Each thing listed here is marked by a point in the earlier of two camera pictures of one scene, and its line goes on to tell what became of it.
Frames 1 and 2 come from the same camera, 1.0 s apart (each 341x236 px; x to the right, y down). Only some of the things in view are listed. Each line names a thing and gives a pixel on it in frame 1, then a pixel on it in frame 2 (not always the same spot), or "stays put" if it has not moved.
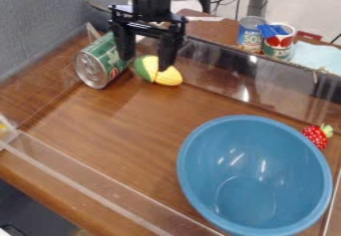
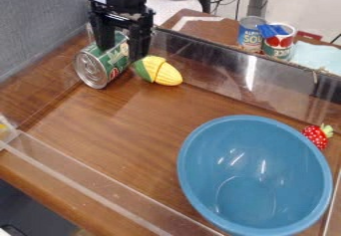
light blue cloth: [319, 56] stays put
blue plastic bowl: [257, 175] stays put
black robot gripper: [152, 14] -> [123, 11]
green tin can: [98, 64] stays put
